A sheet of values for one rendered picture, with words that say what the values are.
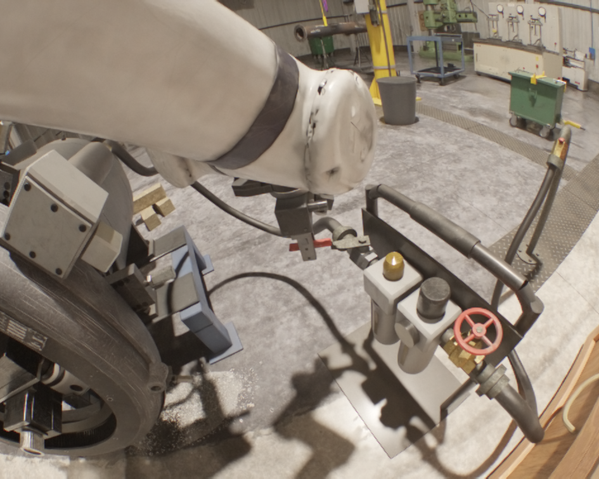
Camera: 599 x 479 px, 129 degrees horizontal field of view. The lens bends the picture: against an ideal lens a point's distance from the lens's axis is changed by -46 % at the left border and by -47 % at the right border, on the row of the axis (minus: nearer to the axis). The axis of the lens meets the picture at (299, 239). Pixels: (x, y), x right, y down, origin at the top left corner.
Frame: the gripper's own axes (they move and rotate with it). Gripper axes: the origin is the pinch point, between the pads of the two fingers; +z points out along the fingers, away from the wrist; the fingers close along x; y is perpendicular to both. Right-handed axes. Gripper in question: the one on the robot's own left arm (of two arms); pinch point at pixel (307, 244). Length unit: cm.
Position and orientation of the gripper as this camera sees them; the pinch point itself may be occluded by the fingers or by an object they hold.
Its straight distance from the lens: 51.0
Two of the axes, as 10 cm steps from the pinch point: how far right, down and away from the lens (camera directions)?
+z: 2.2, 7.4, 6.4
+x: 0.3, -6.6, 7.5
